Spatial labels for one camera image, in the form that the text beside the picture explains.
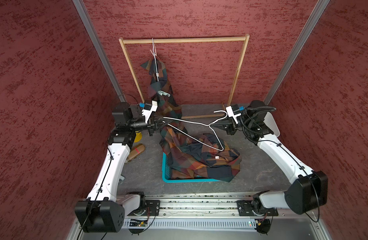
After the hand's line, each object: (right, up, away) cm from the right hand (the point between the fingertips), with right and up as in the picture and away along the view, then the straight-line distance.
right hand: (209, 126), depth 64 cm
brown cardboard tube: (-43, -17, +28) cm, 54 cm away
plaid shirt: (-21, +6, +17) cm, 28 cm away
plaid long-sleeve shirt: (-2, -17, +15) cm, 23 cm away
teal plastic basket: (-21, -28, +15) cm, 38 cm away
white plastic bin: (+52, +2, +46) cm, 70 cm away
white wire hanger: (+8, -13, +12) cm, 19 cm away
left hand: (-18, +2, 0) cm, 18 cm away
